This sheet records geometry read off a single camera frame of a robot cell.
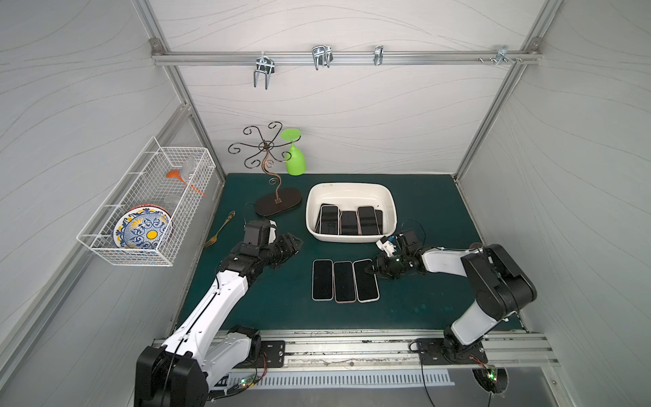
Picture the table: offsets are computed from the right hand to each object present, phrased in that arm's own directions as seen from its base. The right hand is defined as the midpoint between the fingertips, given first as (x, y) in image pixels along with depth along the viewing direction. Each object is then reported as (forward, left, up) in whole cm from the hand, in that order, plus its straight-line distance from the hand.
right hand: (369, 270), depth 91 cm
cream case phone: (-4, +2, +1) cm, 5 cm away
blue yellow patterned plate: (-7, +60, +35) cm, 69 cm away
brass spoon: (+9, +62, +1) cm, 63 cm away
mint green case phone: (-4, +17, 0) cm, 18 cm away
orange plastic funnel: (+14, +62, +34) cm, 72 cm away
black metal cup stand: (+29, +40, +31) cm, 58 cm away
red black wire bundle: (-35, +34, +3) cm, 50 cm away
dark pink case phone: (+20, 0, +3) cm, 20 cm away
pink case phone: (-5, +9, 0) cm, 10 cm away
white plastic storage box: (+24, +7, +3) cm, 25 cm away
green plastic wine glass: (+34, +29, +24) cm, 50 cm away
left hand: (0, +24, +16) cm, 29 cm away
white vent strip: (-33, +10, 0) cm, 35 cm away
